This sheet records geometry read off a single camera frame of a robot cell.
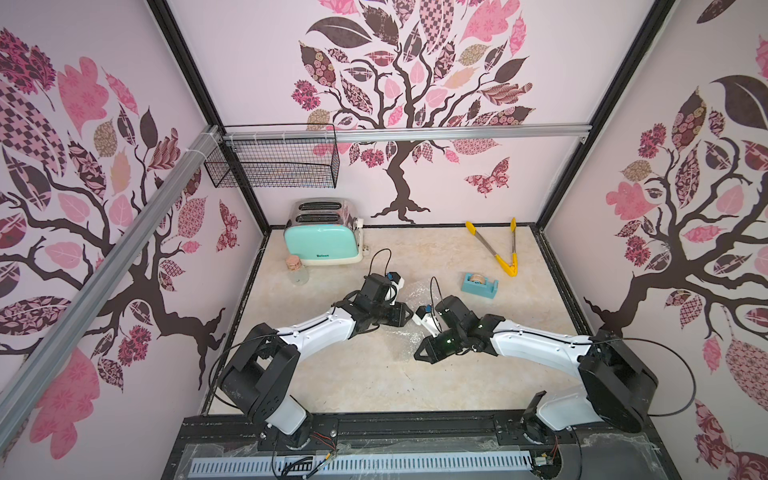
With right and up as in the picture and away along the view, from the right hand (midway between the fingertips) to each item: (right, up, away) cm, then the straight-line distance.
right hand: (414, 354), depth 80 cm
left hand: (-1, +8, +6) cm, 10 cm away
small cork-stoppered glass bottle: (-38, +21, +18) cm, 47 cm away
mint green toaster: (-29, +35, +17) cm, 49 cm away
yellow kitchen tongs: (+37, +23, +24) cm, 50 cm away
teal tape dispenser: (+23, +18, +18) cm, 34 cm away
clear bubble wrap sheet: (+2, +15, +7) cm, 17 cm away
